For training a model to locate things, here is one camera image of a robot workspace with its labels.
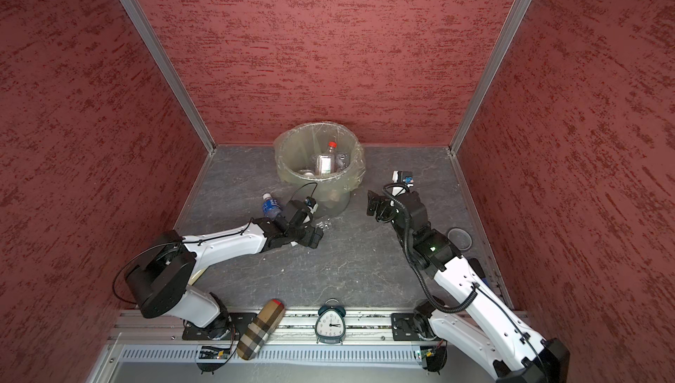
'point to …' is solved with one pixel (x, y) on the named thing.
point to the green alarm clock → (330, 325)
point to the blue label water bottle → (271, 207)
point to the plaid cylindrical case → (259, 328)
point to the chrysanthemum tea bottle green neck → (308, 173)
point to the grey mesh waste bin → (327, 155)
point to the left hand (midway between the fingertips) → (310, 234)
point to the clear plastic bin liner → (322, 153)
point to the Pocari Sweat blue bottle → (322, 225)
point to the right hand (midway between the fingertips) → (380, 197)
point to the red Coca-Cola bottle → (331, 146)
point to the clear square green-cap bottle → (325, 164)
